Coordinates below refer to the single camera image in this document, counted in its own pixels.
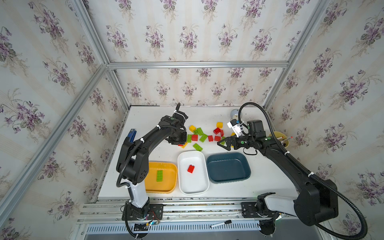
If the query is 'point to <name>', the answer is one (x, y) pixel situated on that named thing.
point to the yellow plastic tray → (170, 174)
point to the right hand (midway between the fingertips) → (221, 142)
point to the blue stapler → (132, 134)
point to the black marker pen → (227, 222)
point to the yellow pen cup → (282, 137)
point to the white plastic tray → (197, 182)
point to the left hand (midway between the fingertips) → (182, 141)
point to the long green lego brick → (159, 176)
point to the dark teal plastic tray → (228, 167)
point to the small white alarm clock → (234, 114)
